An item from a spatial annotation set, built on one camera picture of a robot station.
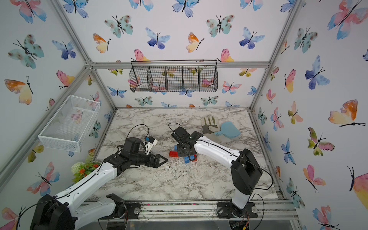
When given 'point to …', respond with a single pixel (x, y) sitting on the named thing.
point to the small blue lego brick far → (175, 147)
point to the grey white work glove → (211, 124)
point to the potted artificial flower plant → (80, 169)
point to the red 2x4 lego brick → (173, 154)
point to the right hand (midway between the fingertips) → (184, 150)
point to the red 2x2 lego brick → (196, 158)
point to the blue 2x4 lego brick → (187, 159)
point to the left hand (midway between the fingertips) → (163, 158)
